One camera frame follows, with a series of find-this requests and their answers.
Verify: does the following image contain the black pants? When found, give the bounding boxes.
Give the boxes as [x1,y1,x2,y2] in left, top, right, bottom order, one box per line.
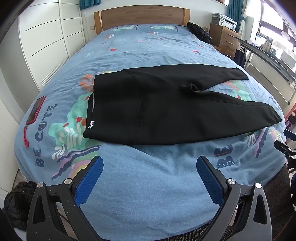
[83,64,281,146]

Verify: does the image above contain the black bag on floor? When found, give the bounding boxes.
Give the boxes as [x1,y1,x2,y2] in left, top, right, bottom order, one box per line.
[3,181,37,232]

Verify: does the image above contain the blue patterned bed cover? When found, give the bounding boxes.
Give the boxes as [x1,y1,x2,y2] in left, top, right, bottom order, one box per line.
[15,25,285,240]

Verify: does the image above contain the dark blue shopping bag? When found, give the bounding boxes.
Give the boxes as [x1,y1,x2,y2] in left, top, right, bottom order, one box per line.
[233,47,247,68]

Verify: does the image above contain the red phone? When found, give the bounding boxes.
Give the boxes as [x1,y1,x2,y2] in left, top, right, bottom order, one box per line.
[26,96,46,125]

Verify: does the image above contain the wooden drawer dresser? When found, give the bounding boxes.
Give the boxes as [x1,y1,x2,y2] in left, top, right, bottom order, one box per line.
[209,23,241,59]

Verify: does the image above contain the black backpack on bed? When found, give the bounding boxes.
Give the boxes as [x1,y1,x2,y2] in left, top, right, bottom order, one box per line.
[187,22,212,44]

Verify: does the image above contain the white printer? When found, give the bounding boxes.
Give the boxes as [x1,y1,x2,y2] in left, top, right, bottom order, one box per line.
[212,13,237,31]

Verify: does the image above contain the white wardrobe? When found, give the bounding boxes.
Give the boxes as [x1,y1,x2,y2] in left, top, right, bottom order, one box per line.
[18,0,86,90]

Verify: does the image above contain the wooden headboard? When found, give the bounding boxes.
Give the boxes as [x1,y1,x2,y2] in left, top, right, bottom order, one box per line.
[94,5,191,34]

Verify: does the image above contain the teal curtain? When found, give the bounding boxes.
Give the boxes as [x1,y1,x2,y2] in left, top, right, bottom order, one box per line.
[79,0,101,10]

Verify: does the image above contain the red cord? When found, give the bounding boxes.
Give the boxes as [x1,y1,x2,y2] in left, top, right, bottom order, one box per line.
[23,126,31,148]

